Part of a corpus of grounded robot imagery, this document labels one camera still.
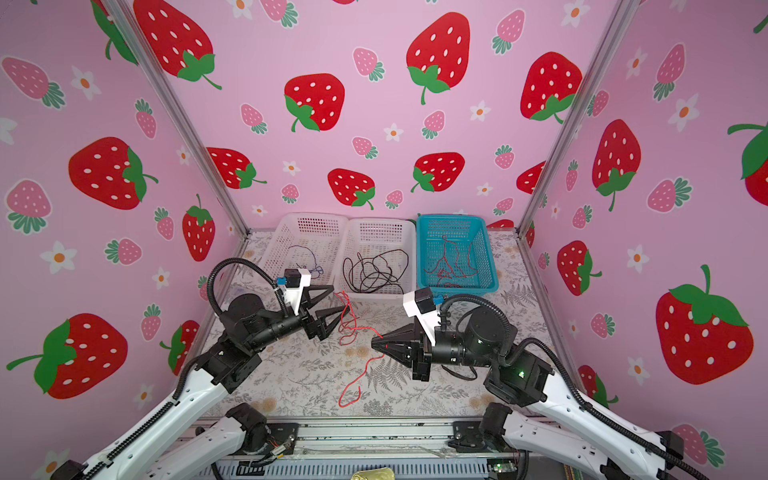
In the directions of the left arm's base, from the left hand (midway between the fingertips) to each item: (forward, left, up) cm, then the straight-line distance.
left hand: (339, 298), depth 66 cm
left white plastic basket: (+46, +20, -30) cm, 58 cm away
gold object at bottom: (-30, -10, -26) cm, 41 cm away
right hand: (-15, -9, +8) cm, 19 cm away
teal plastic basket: (+39, -35, -30) cm, 61 cm away
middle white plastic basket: (+51, -3, -31) cm, 60 cm away
